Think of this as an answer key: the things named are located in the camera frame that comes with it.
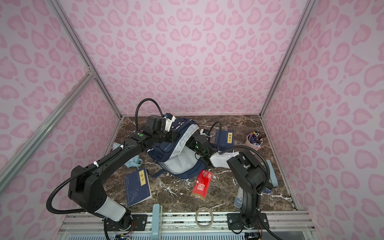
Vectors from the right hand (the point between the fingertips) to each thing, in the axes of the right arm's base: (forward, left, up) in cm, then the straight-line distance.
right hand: (188, 138), depth 92 cm
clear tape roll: (-45, -10, -9) cm, 47 cm away
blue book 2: (+6, -25, -7) cm, 27 cm away
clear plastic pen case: (-32, -28, -10) cm, 44 cm away
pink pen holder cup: (-1, -40, +1) cm, 40 cm away
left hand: (-3, +3, +11) cm, 12 cm away
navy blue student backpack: (-15, +7, +5) cm, 18 cm away
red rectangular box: (-24, -9, -10) cm, 28 cm away
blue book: (-27, +27, -10) cm, 39 cm away
